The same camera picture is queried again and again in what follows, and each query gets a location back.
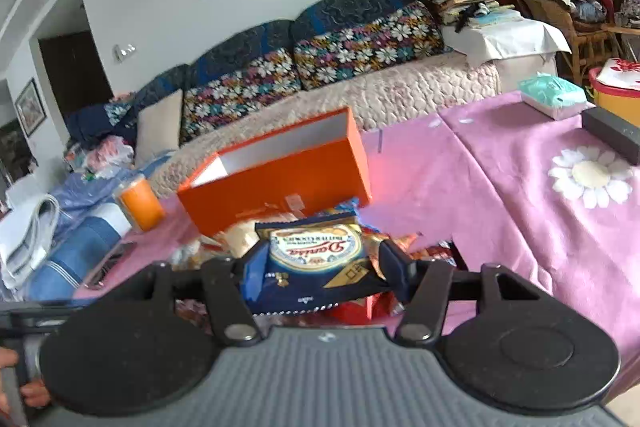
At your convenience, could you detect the red snack packet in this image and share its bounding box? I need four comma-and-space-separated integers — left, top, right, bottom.
320, 228, 459, 325

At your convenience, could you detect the beige paper snack bag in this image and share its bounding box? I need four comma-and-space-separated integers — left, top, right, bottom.
210, 220, 260, 259

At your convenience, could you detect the blue butter cookie packet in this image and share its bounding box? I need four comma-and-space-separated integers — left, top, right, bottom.
239, 198, 390, 314

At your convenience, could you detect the person's left hand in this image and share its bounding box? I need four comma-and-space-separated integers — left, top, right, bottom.
1, 347, 51, 415

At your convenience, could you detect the blue striped bedding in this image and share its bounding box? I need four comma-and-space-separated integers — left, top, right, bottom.
1, 152, 171, 303

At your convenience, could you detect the pink tablecloth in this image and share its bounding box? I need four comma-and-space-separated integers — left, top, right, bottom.
107, 92, 639, 392

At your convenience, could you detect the orange cylindrical canister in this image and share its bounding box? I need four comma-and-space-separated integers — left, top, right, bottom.
115, 174, 165, 232

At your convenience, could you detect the orange shoe box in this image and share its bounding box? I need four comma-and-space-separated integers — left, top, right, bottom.
177, 107, 372, 236

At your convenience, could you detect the beige plain pillow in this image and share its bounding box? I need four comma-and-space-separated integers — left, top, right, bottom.
134, 89, 183, 167

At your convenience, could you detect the left floral cushion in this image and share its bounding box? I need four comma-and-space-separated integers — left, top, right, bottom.
180, 48, 302, 144

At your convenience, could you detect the floral cushion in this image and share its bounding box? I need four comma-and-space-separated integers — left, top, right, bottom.
180, 48, 302, 144
294, 1, 445, 91

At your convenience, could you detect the dark blue clothes pile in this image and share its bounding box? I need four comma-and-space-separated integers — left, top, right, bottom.
65, 102, 132, 148

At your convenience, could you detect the pink quilted sofa cover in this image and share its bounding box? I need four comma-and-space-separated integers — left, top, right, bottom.
151, 52, 502, 198

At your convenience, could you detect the teal tissue pack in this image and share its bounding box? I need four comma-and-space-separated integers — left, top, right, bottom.
518, 72, 593, 120

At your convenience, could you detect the blue patterned sofa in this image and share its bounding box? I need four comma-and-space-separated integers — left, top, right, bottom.
116, 0, 423, 131

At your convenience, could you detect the long black box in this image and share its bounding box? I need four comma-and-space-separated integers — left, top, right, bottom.
582, 106, 640, 167

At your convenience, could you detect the right floral cushion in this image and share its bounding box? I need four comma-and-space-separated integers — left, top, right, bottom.
294, 1, 445, 91

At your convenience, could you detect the white box side table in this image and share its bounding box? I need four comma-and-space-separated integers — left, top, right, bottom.
442, 16, 570, 92

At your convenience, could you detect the red white gift box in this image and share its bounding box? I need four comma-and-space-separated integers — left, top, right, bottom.
588, 58, 640, 127

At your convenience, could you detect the wicker chair with clothes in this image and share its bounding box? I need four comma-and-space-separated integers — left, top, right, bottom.
515, 0, 639, 86

